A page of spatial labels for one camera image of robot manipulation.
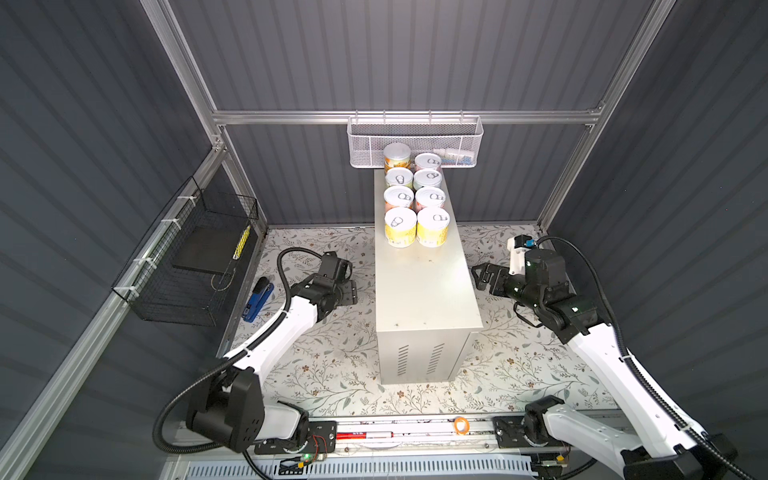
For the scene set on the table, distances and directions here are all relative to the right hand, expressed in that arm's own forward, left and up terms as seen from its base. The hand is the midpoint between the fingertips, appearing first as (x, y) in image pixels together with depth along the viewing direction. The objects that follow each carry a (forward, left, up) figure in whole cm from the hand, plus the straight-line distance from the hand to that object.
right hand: (490, 273), depth 74 cm
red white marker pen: (-32, +32, -24) cm, 51 cm away
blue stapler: (+7, +68, -21) cm, 72 cm away
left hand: (+3, +40, -12) cm, 42 cm away
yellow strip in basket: (+8, +65, +3) cm, 66 cm away
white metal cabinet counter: (-14, +18, +9) cm, 25 cm away
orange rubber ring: (-29, +6, -25) cm, 39 cm away
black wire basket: (-2, +76, +4) cm, 76 cm away
